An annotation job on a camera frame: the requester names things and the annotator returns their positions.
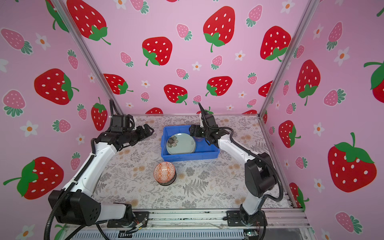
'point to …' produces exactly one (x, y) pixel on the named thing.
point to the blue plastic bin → (203, 150)
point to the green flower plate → (180, 143)
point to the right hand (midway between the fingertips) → (193, 128)
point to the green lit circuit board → (250, 232)
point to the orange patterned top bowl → (164, 172)
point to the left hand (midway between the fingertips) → (148, 132)
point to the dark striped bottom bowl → (170, 182)
